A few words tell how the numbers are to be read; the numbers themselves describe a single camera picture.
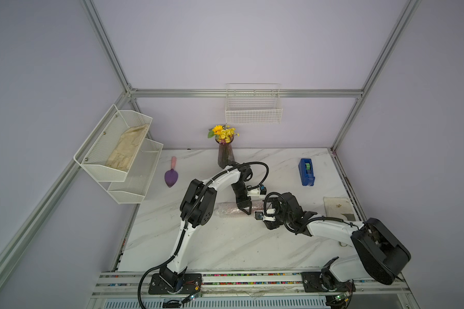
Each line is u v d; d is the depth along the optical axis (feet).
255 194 2.82
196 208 1.91
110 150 2.55
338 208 3.13
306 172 3.41
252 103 3.12
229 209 2.89
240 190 2.76
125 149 2.62
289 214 2.26
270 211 2.57
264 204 2.35
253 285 2.45
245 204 2.77
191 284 2.40
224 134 3.05
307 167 3.41
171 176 3.44
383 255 1.43
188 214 1.99
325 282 2.16
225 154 3.40
